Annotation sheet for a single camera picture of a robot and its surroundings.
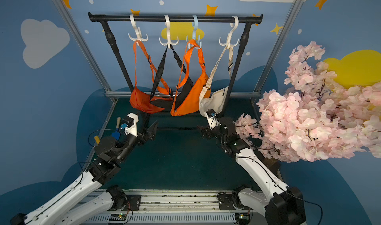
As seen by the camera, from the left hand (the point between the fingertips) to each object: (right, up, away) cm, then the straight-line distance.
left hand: (145, 115), depth 64 cm
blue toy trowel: (-31, -13, +35) cm, 48 cm away
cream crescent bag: (+35, +9, +30) cm, 47 cm away
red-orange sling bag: (-8, +8, +15) cm, 19 cm away
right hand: (+29, -4, +16) cm, 34 cm away
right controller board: (+45, -52, +9) cm, 70 cm away
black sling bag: (+14, +14, +18) cm, 27 cm away
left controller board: (-17, -51, +9) cm, 55 cm away
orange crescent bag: (+20, +7, +24) cm, 32 cm away
